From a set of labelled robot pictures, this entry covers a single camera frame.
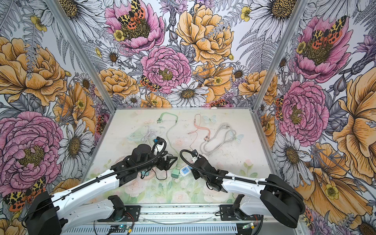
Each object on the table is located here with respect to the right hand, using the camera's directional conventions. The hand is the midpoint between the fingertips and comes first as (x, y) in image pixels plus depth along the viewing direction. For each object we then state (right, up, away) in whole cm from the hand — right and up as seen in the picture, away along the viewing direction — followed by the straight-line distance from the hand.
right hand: (195, 168), depth 85 cm
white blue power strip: (-6, -2, +2) cm, 6 cm away
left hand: (-13, +7, -7) cm, 16 cm away
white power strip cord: (+22, +18, +21) cm, 35 cm away
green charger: (-11, -3, 0) cm, 12 cm away
